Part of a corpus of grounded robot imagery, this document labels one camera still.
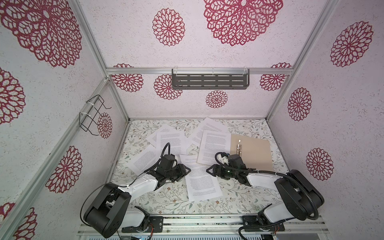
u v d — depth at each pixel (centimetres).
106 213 42
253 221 75
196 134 113
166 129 114
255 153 101
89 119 76
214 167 81
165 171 68
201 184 87
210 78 97
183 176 76
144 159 97
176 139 109
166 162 68
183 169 80
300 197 44
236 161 72
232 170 76
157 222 75
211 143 106
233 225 79
